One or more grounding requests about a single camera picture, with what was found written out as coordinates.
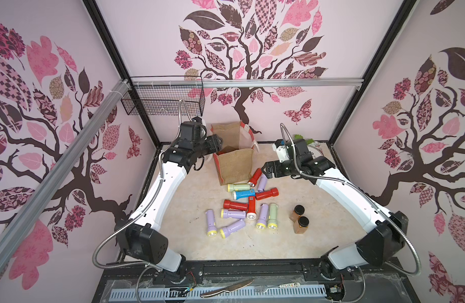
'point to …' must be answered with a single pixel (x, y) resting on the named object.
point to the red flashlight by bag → (254, 177)
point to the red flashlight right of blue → (273, 192)
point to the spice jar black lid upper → (299, 209)
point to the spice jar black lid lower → (301, 226)
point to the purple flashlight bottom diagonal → (225, 231)
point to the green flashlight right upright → (272, 222)
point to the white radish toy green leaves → (307, 141)
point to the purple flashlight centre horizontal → (226, 213)
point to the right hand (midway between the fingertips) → (270, 166)
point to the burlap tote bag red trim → (234, 161)
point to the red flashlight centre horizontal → (229, 204)
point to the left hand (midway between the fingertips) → (216, 145)
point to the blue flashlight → (238, 194)
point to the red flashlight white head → (251, 214)
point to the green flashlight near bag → (238, 187)
